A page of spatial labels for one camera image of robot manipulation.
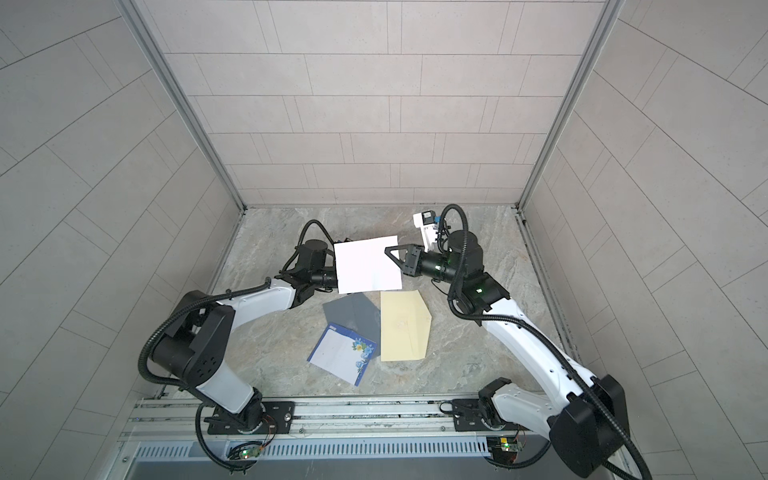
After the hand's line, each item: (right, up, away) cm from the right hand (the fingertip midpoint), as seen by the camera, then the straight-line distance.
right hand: (385, 256), depth 66 cm
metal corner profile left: (-60, +39, +27) cm, 76 cm away
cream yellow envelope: (+5, -22, +21) cm, 30 cm away
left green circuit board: (-31, -42, -2) cm, 52 cm away
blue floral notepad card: (-12, -28, +14) cm, 34 cm away
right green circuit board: (+27, -44, +2) cm, 52 cm away
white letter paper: (-5, -3, +3) cm, 7 cm away
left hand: (-2, -7, +14) cm, 16 cm away
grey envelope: (-10, -19, +22) cm, 31 cm away
